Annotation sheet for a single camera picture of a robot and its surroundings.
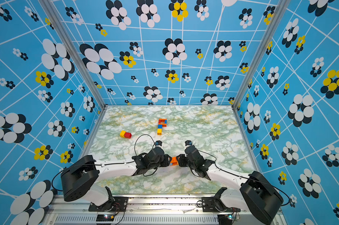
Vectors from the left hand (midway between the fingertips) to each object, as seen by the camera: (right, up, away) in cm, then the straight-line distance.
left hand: (173, 158), depth 84 cm
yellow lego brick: (-10, +15, +18) cm, 25 cm away
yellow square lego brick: (-37, +13, +15) cm, 42 cm away
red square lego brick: (-33, +12, +16) cm, 38 cm away
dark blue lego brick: (-10, +18, +20) cm, 29 cm away
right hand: (+4, 0, +1) cm, 4 cm away
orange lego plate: (-8, +22, +24) cm, 33 cm away
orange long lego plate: (+1, -2, +1) cm, 2 cm away
